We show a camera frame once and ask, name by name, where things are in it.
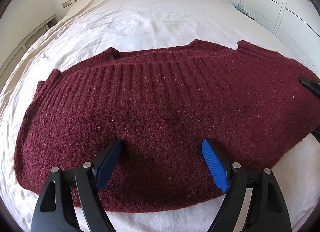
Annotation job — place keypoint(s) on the beige wall switch plate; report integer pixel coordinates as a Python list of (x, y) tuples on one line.
[(67, 3)]

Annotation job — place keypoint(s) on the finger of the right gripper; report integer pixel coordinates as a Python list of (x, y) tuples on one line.
[(312, 85)]

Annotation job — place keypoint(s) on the white bed sheet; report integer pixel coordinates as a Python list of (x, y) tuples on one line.
[(92, 26)]

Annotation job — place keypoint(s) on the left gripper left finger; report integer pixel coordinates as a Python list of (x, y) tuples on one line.
[(54, 209)]

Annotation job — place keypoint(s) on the items on nightstand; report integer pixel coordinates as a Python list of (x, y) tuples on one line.
[(245, 10)]

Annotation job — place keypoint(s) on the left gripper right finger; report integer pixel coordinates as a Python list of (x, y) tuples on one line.
[(267, 208)]

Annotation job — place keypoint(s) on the white louvered wardrobe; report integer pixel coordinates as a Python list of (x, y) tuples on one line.
[(295, 23)]

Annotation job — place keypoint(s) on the dark red knitted sweater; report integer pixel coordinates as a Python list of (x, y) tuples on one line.
[(163, 103)]

